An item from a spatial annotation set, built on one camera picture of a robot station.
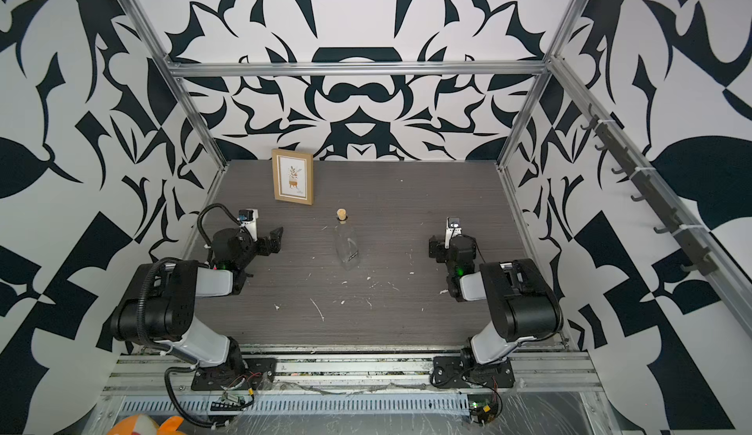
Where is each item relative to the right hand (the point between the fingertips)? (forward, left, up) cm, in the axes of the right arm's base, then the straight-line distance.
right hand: (449, 231), depth 96 cm
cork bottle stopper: (-9, +32, +23) cm, 40 cm away
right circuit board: (-46, -2, -5) cm, 47 cm away
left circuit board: (-45, +58, 0) cm, 73 cm away
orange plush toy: (-49, +74, +3) cm, 88 cm away
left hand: (+2, +59, +4) cm, 59 cm away
